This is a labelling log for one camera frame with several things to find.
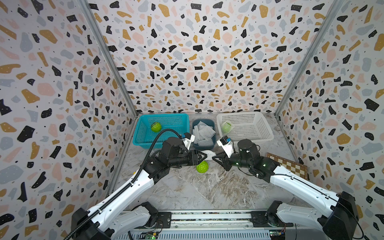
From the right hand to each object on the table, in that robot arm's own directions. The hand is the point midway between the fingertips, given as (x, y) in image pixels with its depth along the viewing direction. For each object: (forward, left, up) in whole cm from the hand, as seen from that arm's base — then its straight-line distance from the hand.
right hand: (214, 157), depth 73 cm
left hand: (-2, +4, +4) cm, 6 cm away
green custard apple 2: (+31, -10, -14) cm, 36 cm away
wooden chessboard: (+5, -52, -21) cm, 56 cm away
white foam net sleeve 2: (0, +2, +2) cm, 3 cm away
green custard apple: (+2, +6, -15) cm, 17 cm away
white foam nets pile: (+27, +6, -16) cm, 32 cm away
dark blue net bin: (+38, 0, -16) cm, 41 cm away
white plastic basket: (+40, -27, -20) cm, 52 cm away
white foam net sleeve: (+34, -15, -15) cm, 40 cm away
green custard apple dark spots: (+32, +40, -14) cm, 53 cm away
